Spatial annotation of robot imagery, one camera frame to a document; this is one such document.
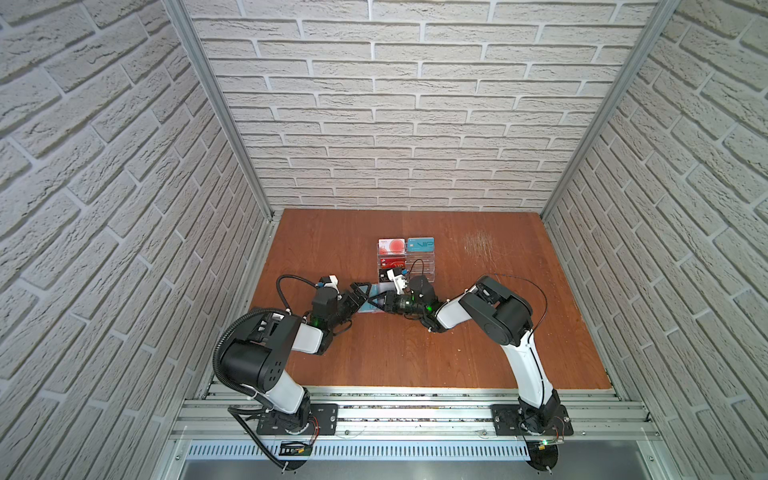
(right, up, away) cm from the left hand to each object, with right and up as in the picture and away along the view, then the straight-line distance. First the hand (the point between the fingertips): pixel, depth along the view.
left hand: (366, 288), depth 91 cm
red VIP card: (+8, +8, +7) cm, 13 cm away
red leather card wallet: (+6, 0, +2) cm, 6 cm away
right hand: (+1, -4, 0) cm, 4 cm away
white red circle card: (+8, +13, +6) cm, 17 cm away
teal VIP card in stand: (+18, +14, +7) cm, 24 cm away
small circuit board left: (-16, -37, -19) cm, 45 cm away
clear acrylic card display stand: (+16, +10, +9) cm, 21 cm away
